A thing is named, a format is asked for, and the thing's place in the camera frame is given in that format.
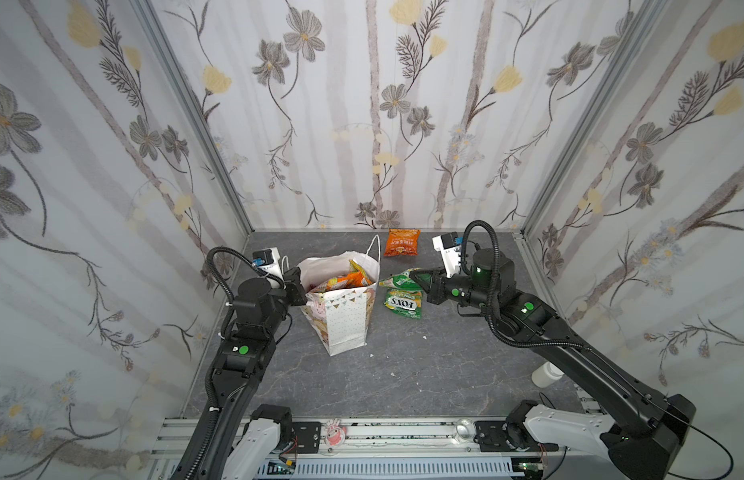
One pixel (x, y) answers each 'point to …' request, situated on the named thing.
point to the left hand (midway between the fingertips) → (295, 261)
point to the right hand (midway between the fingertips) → (410, 270)
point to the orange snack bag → (357, 276)
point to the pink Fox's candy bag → (335, 284)
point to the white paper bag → (341, 318)
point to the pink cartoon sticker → (335, 433)
